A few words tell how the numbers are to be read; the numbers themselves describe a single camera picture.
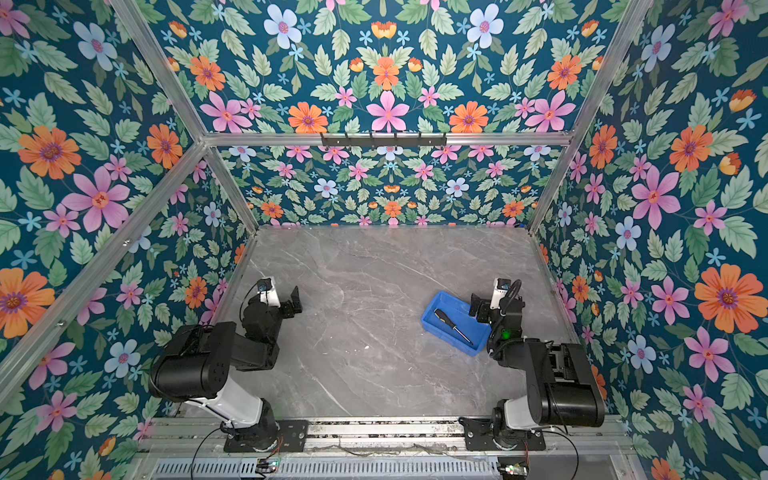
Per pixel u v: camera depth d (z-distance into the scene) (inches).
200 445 28.2
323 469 27.6
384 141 36.2
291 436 29.0
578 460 26.1
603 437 29.5
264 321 28.3
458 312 37.9
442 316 36.6
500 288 31.6
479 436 28.8
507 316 27.3
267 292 30.9
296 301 33.9
